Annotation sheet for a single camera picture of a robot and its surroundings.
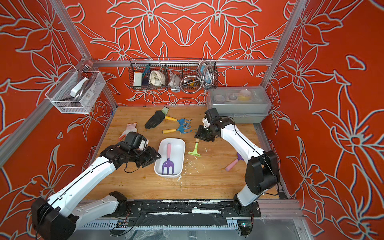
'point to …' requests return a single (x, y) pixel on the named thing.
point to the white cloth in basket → (157, 78)
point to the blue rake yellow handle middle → (183, 128)
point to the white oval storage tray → (177, 157)
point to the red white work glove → (131, 127)
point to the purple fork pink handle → (168, 163)
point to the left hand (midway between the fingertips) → (159, 157)
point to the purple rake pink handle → (229, 167)
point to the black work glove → (155, 119)
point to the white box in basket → (137, 79)
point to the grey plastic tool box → (245, 104)
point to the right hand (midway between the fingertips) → (193, 136)
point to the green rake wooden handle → (195, 152)
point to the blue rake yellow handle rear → (183, 121)
